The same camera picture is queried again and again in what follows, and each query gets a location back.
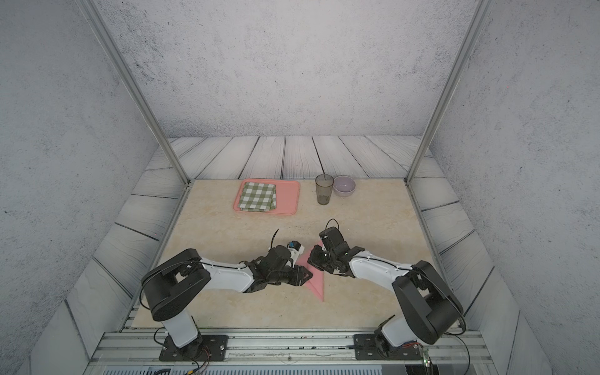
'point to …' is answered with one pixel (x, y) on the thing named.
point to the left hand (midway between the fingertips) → (313, 278)
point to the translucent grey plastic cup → (323, 183)
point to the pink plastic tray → (287, 196)
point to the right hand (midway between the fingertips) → (307, 260)
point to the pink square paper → (316, 281)
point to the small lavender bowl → (344, 185)
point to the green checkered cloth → (258, 197)
